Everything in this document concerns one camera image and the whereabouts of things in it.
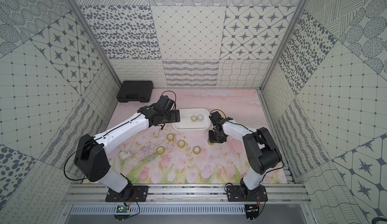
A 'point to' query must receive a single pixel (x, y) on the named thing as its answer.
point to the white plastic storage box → (193, 119)
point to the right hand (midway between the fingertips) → (214, 142)
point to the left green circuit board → (122, 209)
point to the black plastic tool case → (141, 91)
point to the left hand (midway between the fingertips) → (173, 113)
